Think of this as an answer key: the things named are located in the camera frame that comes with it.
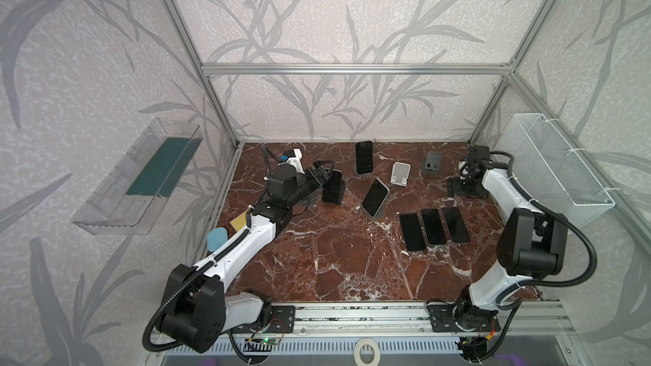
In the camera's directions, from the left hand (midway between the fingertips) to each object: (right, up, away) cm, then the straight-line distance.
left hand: (333, 160), depth 77 cm
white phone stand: (+27, -5, +26) cm, 38 cm away
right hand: (+47, -9, +15) cm, 51 cm away
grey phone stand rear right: (+42, -1, +30) cm, 52 cm away
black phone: (+28, -26, +14) cm, 41 cm away
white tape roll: (+12, -53, -9) cm, 55 cm away
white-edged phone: (+38, -25, +18) cm, 49 cm away
